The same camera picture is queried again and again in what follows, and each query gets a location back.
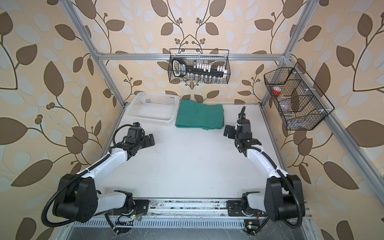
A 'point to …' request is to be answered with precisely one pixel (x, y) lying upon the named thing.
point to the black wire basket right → (301, 105)
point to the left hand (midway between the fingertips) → (147, 137)
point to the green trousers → (194, 114)
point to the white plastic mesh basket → (153, 108)
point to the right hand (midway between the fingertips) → (234, 129)
